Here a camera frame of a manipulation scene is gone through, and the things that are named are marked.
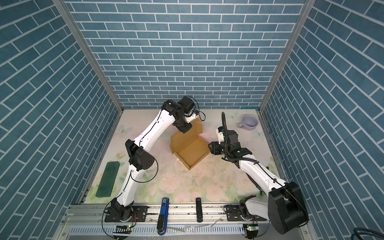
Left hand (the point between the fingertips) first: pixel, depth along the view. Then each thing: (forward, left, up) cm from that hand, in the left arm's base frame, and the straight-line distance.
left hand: (185, 128), depth 87 cm
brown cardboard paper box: (-2, -1, -18) cm, 18 cm away
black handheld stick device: (-39, -7, -18) cm, 44 cm away
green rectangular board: (-23, +44, -18) cm, 53 cm away
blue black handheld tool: (-44, +11, -17) cm, 49 cm away
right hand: (-8, -15, -4) cm, 17 cm away
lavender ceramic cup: (+17, -46, -15) cm, 52 cm away
